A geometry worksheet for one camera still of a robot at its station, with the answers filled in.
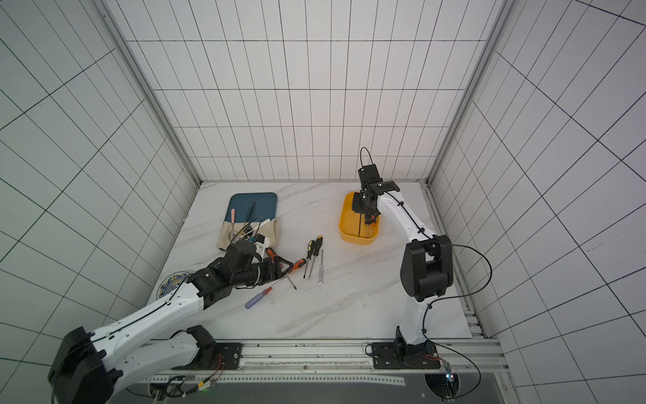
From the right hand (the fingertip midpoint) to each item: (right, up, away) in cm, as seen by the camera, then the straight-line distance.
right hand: (351, 205), depth 92 cm
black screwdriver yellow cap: (-13, -17, +3) cm, 22 cm away
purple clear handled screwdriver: (-32, -31, -8) cm, 45 cm away
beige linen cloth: (-32, -10, +5) cm, 34 cm away
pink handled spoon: (-48, -12, +8) cm, 50 cm away
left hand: (-23, -21, -15) cm, 35 cm away
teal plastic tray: (-36, -1, +17) cm, 40 cm away
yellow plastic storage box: (+1, -8, +8) cm, 12 cm away
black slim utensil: (-43, -6, +14) cm, 45 cm away
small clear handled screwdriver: (-11, -24, -1) cm, 27 cm away
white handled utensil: (-38, -9, +13) cm, 41 cm away
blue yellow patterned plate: (-64, -27, -7) cm, 70 cm away
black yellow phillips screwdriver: (-16, -18, +3) cm, 24 cm away
